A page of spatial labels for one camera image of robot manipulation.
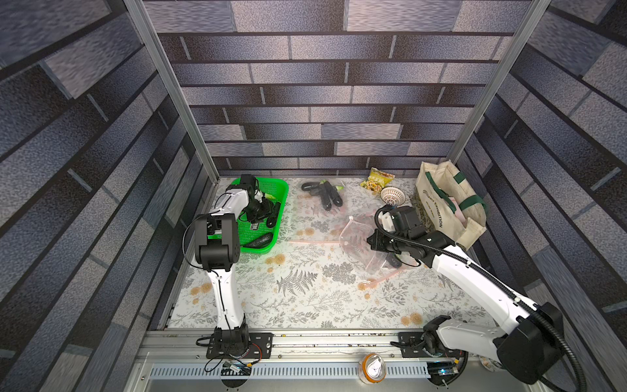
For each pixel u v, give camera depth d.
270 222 0.99
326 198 1.08
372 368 0.61
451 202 0.88
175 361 0.73
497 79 0.84
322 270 0.90
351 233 1.00
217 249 0.57
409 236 0.60
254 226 1.00
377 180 1.14
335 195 1.09
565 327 0.63
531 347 0.39
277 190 1.10
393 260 0.88
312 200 1.11
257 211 0.88
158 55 0.78
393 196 1.10
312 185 1.14
